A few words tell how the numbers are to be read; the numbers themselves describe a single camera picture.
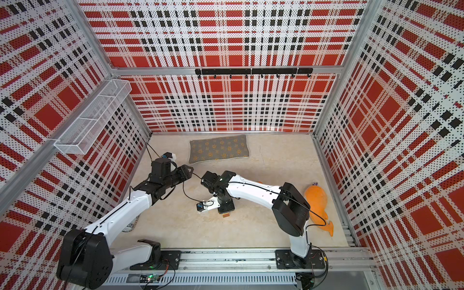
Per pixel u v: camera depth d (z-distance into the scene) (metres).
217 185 0.59
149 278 0.69
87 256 0.39
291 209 0.46
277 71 0.88
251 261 0.75
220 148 1.07
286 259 0.73
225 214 0.84
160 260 0.71
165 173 0.67
